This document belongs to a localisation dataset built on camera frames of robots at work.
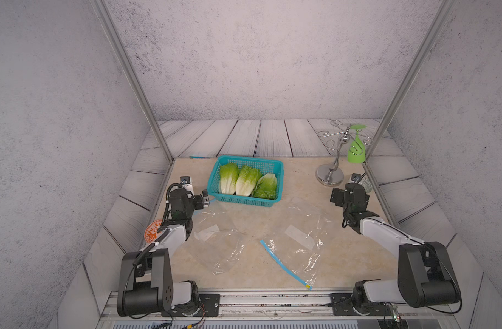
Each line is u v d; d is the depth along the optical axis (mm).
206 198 827
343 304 724
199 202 808
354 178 783
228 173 1022
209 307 727
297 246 869
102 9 700
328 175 1111
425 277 423
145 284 427
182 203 685
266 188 958
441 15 716
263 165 1185
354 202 684
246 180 1011
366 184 1044
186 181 770
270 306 741
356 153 852
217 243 897
